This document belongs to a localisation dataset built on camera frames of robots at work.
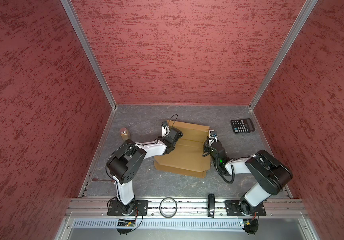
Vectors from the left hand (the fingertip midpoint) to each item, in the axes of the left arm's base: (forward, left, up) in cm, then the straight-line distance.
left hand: (166, 137), depth 97 cm
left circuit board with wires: (-46, +20, -7) cm, 51 cm away
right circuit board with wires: (-46, -43, -4) cm, 64 cm away
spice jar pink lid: (-1, +26, +5) cm, 27 cm away
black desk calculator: (+12, -55, -2) cm, 56 cm away
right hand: (-3, -25, +3) cm, 26 cm away
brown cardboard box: (-13, -13, -3) cm, 18 cm away
